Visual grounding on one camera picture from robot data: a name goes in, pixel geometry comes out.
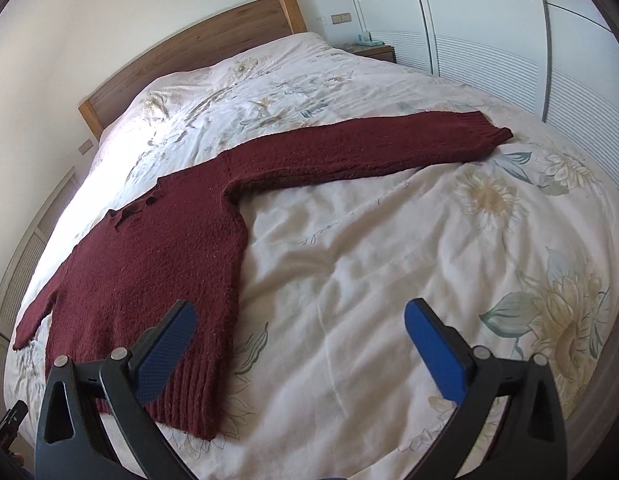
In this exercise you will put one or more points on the beige wall switch left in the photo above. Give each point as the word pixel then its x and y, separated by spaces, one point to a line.
pixel 85 147

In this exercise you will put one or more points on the beige wall switch right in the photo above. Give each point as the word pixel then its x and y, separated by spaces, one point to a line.
pixel 341 18

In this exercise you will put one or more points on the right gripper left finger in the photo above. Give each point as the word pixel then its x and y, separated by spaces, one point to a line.
pixel 72 442

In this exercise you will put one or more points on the white sliding wardrobe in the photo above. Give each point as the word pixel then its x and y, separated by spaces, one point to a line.
pixel 557 59

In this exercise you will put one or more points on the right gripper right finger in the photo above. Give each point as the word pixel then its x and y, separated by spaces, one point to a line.
pixel 530 441

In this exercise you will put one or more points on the beige wall switch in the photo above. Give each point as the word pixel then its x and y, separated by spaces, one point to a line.
pixel 85 147
pixel 341 18

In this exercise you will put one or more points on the floral white bed duvet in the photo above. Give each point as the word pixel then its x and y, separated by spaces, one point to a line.
pixel 519 252

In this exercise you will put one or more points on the white louvered radiator cover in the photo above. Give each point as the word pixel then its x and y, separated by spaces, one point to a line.
pixel 23 263

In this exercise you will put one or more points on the wooden nightstand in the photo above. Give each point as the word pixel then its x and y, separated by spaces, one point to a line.
pixel 364 45

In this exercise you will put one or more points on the dark red knit sweater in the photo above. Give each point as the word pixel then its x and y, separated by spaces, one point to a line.
pixel 185 239

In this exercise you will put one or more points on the wooden headboard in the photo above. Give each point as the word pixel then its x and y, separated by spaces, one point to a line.
pixel 203 44

